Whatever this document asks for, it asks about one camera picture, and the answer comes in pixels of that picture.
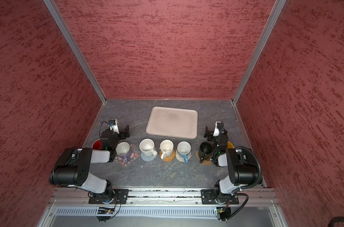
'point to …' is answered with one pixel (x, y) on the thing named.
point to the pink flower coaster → (134, 155)
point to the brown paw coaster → (204, 161)
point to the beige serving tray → (175, 122)
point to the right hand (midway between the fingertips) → (212, 128)
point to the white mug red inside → (97, 144)
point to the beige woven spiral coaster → (181, 158)
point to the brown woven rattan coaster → (169, 158)
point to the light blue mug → (184, 147)
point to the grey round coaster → (148, 158)
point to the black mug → (205, 151)
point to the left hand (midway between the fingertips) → (122, 127)
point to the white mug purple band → (122, 150)
